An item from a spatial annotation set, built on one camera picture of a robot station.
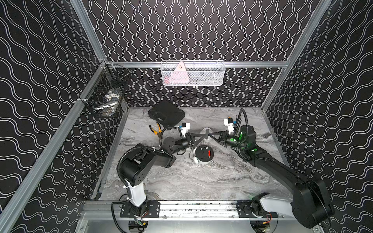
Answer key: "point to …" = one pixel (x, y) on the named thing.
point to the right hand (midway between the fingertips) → (209, 134)
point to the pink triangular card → (179, 74)
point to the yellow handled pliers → (158, 132)
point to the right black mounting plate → (244, 210)
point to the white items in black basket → (110, 102)
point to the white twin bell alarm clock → (203, 154)
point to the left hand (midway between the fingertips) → (205, 135)
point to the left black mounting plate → (151, 208)
